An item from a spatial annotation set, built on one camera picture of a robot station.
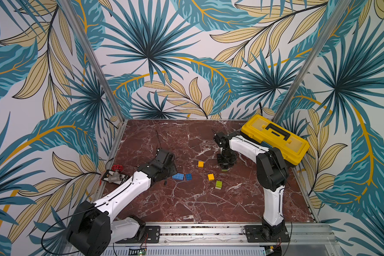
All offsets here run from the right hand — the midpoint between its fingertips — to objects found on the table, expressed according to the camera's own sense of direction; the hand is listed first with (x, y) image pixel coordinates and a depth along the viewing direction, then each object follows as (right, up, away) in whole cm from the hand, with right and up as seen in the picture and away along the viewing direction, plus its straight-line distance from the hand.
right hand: (224, 167), depth 95 cm
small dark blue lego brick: (-21, -4, -5) cm, 22 cm away
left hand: (-29, 0, -11) cm, 31 cm away
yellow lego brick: (-14, +2, 0) cm, 14 cm away
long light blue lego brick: (-27, -4, -5) cm, 28 cm away
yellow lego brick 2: (-8, -4, -5) cm, 10 cm away
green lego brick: (0, -2, 0) cm, 2 cm away
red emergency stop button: (-61, +1, -5) cm, 61 cm away
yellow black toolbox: (+25, +20, -3) cm, 33 cm away
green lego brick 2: (-5, -8, -9) cm, 13 cm away
